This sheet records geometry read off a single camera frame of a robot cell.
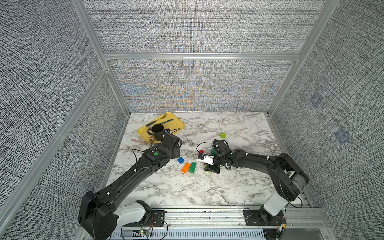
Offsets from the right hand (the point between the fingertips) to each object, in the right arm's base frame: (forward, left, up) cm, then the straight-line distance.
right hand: (205, 161), depth 89 cm
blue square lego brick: (+2, +15, -2) cm, 15 cm away
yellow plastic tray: (+34, +21, -8) cm, 41 cm away
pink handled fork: (+17, +45, -4) cm, 49 cm away
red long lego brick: (+8, +2, -3) cm, 9 cm away
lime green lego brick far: (+22, -14, -4) cm, 26 cm away
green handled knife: (+35, +27, -3) cm, 44 cm away
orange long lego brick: (-3, +12, -3) cm, 12 cm away
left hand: (+2, +17, +13) cm, 21 cm away
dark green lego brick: (-3, +8, -3) cm, 9 cm away
